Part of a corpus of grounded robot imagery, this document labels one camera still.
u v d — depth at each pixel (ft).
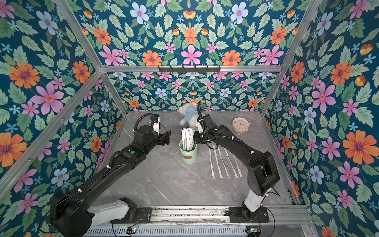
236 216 2.36
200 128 2.50
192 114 3.45
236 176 2.85
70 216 1.25
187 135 2.76
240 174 2.88
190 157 2.83
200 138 2.45
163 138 2.13
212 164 2.99
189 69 3.06
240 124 3.63
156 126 2.23
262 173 1.47
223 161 3.05
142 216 2.41
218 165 2.98
